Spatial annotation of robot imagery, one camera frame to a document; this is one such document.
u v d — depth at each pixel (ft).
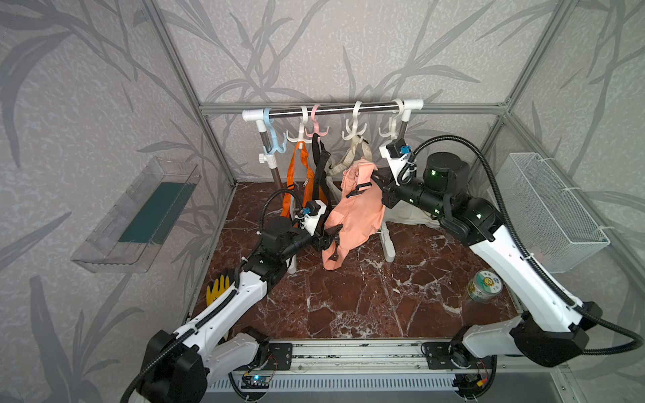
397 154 1.56
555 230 2.00
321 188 2.73
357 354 2.47
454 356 2.15
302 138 2.33
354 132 2.37
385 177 1.80
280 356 2.42
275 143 2.27
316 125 2.27
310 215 2.01
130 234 2.14
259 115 2.02
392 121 2.29
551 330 1.29
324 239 2.14
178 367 1.25
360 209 2.25
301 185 2.84
